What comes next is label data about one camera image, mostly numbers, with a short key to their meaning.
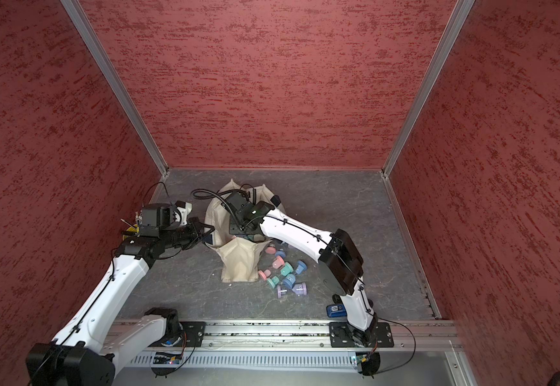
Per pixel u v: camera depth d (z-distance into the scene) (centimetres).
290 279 83
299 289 81
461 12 71
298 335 76
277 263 87
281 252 90
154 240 57
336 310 76
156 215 59
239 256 82
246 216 63
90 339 40
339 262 48
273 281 82
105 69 84
